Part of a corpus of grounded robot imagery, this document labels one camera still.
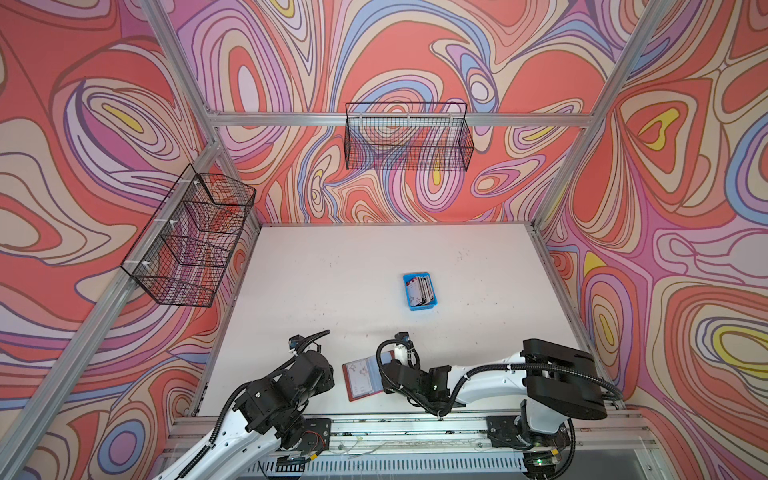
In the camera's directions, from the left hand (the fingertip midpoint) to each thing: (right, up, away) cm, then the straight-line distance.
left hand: (335, 371), depth 79 cm
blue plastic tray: (+21, +23, +23) cm, 39 cm away
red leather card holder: (+7, -3, +3) cm, 9 cm away
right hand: (+14, -3, +4) cm, 15 cm away
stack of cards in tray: (+25, +19, +17) cm, 36 cm away
